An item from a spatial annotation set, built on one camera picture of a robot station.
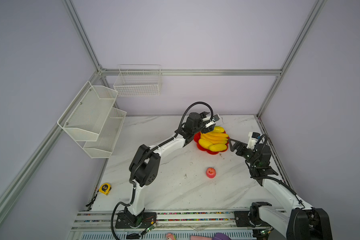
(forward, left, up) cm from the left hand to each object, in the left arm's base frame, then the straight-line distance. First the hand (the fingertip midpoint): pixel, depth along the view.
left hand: (210, 117), depth 87 cm
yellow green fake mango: (+5, -10, -17) cm, 21 cm away
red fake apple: (-26, 0, -20) cm, 33 cm away
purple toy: (-55, -2, -25) cm, 61 cm away
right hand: (-13, -12, -5) cm, 19 cm away
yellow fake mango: (-10, -6, -17) cm, 21 cm away
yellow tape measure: (-34, +60, -23) cm, 72 cm away
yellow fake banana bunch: (+1, -7, -21) cm, 22 cm away
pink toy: (-56, +22, -22) cm, 64 cm away
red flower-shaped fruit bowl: (+2, +6, -21) cm, 22 cm away
